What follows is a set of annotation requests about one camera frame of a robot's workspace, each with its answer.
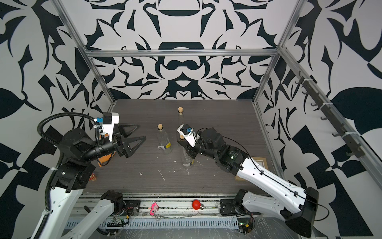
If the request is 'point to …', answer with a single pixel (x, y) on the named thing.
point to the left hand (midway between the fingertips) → (140, 129)
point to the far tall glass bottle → (181, 118)
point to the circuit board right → (244, 225)
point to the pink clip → (154, 208)
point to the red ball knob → (196, 204)
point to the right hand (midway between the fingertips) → (180, 136)
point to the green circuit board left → (122, 220)
